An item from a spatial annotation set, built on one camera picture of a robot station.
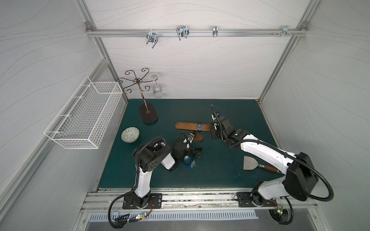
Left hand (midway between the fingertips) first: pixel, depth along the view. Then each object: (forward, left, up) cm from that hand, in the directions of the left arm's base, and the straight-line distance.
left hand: (191, 140), depth 95 cm
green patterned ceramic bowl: (+4, +42, 0) cm, 43 cm away
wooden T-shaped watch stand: (+2, -1, +13) cm, 13 cm away
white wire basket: (-6, +52, +30) cm, 60 cm away
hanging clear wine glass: (+28, +24, +20) cm, 41 cm away
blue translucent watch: (-13, +1, -2) cm, 14 cm away
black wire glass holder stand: (+24, +35, 0) cm, 42 cm away
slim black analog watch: (+2, -5, +13) cm, 14 cm away
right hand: (+2, -14, +14) cm, 20 cm away
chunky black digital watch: (-10, -4, +3) cm, 11 cm away
